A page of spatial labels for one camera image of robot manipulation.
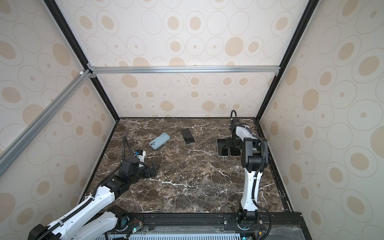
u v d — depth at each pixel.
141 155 0.74
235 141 0.83
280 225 0.72
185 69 0.92
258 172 0.58
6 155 0.51
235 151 1.00
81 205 0.47
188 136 1.10
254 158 0.59
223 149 1.00
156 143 1.05
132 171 0.63
